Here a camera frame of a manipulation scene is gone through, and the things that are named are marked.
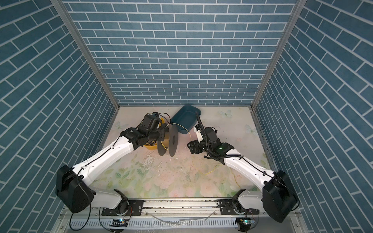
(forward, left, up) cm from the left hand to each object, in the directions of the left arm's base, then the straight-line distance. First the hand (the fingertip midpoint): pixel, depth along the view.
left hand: (164, 132), depth 82 cm
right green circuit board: (-41, -42, -19) cm, 62 cm away
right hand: (-4, -16, -3) cm, 17 cm away
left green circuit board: (-40, +21, -22) cm, 50 cm away
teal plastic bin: (+27, -12, -20) cm, 35 cm away
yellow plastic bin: (-1, +8, -14) cm, 16 cm away
